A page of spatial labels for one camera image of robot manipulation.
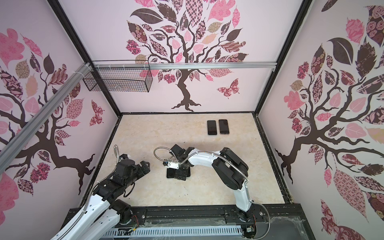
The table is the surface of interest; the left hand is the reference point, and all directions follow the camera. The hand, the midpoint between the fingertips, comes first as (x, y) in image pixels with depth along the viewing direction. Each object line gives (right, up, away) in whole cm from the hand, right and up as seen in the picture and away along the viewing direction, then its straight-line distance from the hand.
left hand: (144, 169), depth 80 cm
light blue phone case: (+40, +17, +26) cm, 51 cm away
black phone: (+15, -2, -1) cm, 15 cm away
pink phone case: (+49, +18, +26) cm, 59 cm away
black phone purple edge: (+49, +24, +30) cm, 62 cm away
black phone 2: (+41, +23, +32) cm, 57 cm away
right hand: (+19, -2, +11) cm, 22 cm away
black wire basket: (-20, +57, +14) cm, 62 cm away
